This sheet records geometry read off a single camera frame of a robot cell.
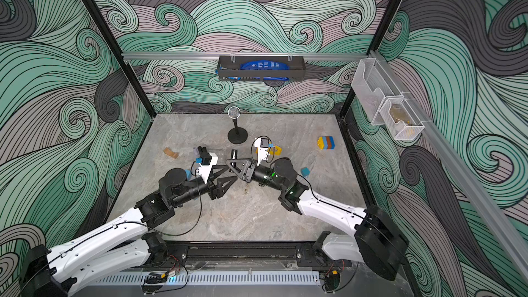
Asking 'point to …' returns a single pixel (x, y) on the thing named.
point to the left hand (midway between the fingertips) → (233, 170)
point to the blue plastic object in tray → (266, 64)
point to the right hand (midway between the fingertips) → (229, 162)
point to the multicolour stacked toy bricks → (326, 143)
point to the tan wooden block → (170, 152)
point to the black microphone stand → (237, 135)
